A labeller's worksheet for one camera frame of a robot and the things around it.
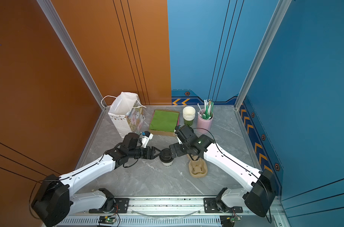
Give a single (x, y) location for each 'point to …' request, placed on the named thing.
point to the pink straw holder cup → (204, 121)
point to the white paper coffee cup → (167, 164)
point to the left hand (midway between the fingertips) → (159, 150)
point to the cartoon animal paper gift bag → (126, 112)
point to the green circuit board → (107, 220)
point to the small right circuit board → (236, 218)
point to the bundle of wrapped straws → (209, 106)
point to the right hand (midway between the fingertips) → (178, 148)
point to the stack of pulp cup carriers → (198, 168)
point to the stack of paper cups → (188, 113)
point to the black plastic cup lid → (165, 155)
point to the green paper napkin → (164, 120)
